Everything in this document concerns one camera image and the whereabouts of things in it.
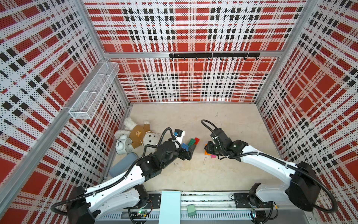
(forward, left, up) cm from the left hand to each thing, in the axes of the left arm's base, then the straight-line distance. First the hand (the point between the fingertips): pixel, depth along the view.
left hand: (190, 142), depth 73 cm
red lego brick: (+12, -5, -19) cm, 23 cm away
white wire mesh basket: (+28, +70, -1) cm, 76 cm away
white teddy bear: (+13, +34, -12) cm, 38 cm away
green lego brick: (+9, -1, -18) cm, 20 cm away
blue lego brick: (+6, +4, -16) cm, 17 cm away
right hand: (+2, -11, -10) cm, 15 cm away
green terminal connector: (-29, 0, -18) cm, 35 cm away
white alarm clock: (+4, +41, -9) cm, 43 cm away
